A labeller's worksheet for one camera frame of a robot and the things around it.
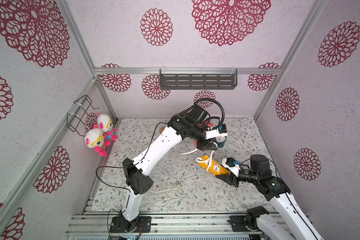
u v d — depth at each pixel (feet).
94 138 2.77
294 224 1.46
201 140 2.07
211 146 2.05
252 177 1.98
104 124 3.07
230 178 2.05
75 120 2.47
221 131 1.92
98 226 2.44
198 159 2.22
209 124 2.14
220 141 3.37
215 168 2.25
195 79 3.13
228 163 1.95
